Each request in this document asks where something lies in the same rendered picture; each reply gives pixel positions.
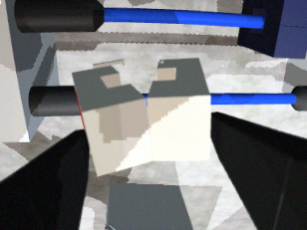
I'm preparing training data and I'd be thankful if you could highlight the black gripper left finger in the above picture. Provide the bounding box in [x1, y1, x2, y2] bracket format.
[0, 129, 90, 230]

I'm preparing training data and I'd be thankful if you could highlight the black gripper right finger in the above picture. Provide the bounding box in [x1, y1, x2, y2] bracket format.
[209, 112, 307, 230]

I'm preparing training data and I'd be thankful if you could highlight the dark navy block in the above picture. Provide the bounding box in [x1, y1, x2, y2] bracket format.
[236, 0, 307, 60]

